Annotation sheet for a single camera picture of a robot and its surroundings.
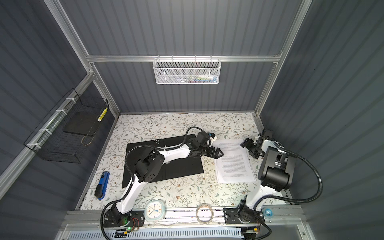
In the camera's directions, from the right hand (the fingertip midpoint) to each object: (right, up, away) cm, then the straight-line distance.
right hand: (248, 148), depth 96 cm
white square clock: (-55, -27, -22) cm, 65 cm away
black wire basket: (-100, +12, -21) cm, 103 cm away
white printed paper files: (-10, -10, -5) cm, 15 cm away
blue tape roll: (+3, -30, -21) cm, 36 cm away
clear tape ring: (-26, -32, -20) cm, 46 cm away
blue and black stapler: (-86, -20, -15) cm, 90 cm away
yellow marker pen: (-86, +21, -15) cm, 90 cm away
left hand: (-19, -3, -2) cm, 20 cm away
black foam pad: (-93, +16, -19) cm, 97 cm away
